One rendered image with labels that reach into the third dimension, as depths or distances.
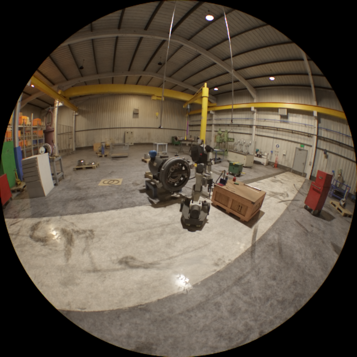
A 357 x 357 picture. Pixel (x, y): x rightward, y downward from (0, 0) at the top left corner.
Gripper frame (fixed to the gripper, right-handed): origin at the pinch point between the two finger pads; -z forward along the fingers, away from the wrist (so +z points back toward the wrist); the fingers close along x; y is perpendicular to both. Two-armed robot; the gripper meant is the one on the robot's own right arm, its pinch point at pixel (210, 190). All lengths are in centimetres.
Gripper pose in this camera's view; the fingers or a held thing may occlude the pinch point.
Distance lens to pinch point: 222.6
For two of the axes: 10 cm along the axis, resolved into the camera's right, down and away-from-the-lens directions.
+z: -0.2, -10.0, 0.7
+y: -6.1, 0.7, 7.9
